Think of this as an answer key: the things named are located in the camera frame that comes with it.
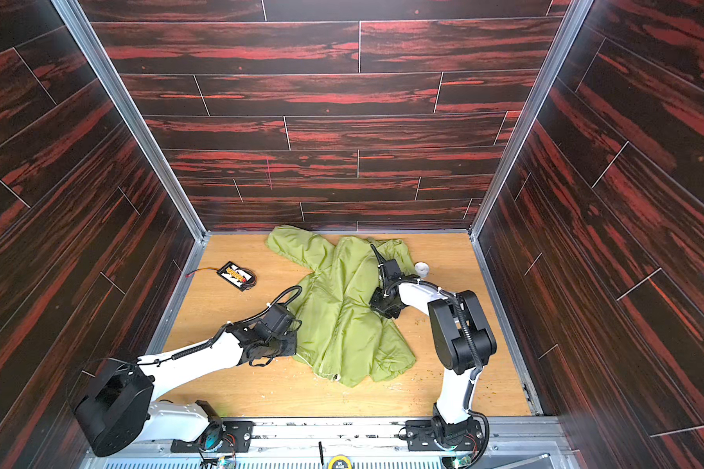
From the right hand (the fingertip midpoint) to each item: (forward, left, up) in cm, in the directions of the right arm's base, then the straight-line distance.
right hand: (380, 306), depth 98 cm
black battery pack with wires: (+9, +50, +3) cm, 51 cm away
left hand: (-16, +25, +3) cm, 30 cm away
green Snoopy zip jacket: (-13, +13, +6) cm, 19 cm away
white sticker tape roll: (+15, -15, +2) cm, 22 cm away
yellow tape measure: (-45, +11, +2) cm, 46 cm away
